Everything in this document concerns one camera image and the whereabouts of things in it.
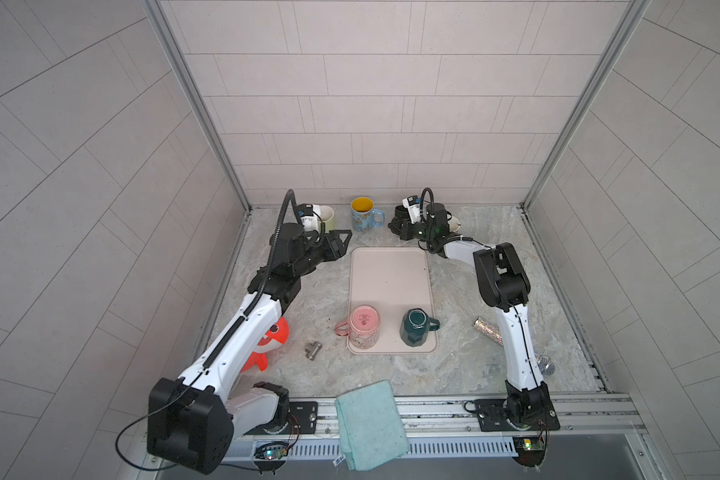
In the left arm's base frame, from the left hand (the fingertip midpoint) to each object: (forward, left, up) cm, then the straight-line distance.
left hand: (351, 230), depth 74 cm
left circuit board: (-44, +16, -23) cm, 52 cm away
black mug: (+21, -15, -17) cm, 31 cm away
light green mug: (+25, +12, -22) cm, 36 cm away
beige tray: (+1, -12, -28) cm, 30 cm away
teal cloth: (-39, -5, -25) cm, 46 cm away
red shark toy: (-21, +20, -20) cm, 35 cm away
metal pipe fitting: (-21, +11, -25) cm, 35 cm away
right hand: (+20, -11, -21) cm, 31 cm away
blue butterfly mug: (+22, -2, -18) cm, 29 cm away
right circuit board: (-43, -42, -27) cm, 66 cm away
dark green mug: (-18, -16, -17) cm, 30 cm away
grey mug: (+18, -32, -18) cm, 41 cm away
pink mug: (-19, -3, -16) cm, 25 cm away
